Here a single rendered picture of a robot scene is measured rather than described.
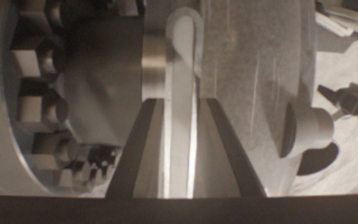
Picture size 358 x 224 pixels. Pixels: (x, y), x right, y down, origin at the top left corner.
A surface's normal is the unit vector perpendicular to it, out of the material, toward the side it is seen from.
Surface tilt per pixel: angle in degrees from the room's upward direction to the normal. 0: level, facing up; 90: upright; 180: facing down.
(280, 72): 30
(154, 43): 46
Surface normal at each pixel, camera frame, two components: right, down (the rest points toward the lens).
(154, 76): 0.02, 0.10
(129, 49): -0.04, -0.24
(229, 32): -0.52, 0.00
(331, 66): 0.00, 0.58
